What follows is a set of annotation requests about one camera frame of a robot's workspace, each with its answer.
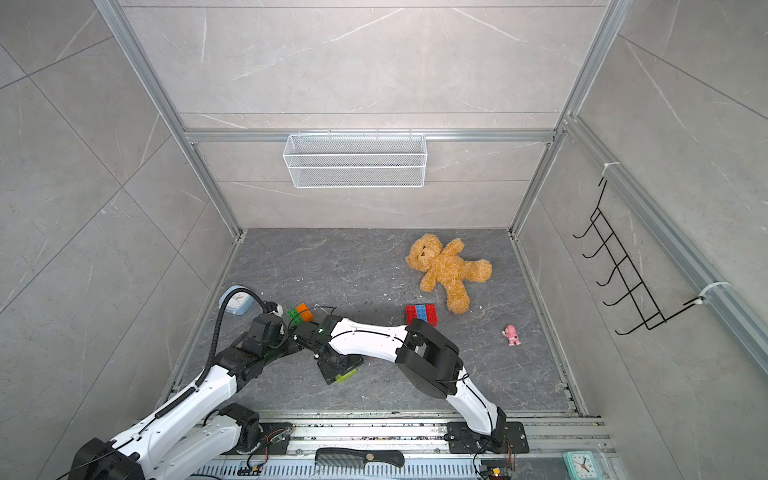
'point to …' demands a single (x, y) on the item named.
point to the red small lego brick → (432, 315)
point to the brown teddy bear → (447, 267)
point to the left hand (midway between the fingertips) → (301, 330)
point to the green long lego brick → (293, 314)
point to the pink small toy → (511, 334)
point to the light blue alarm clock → (225, 294)
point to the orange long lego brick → (306, 314)
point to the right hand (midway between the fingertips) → (345, 372)
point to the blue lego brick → (421, 313)
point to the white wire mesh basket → (355, 161)
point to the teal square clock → (581, 465)
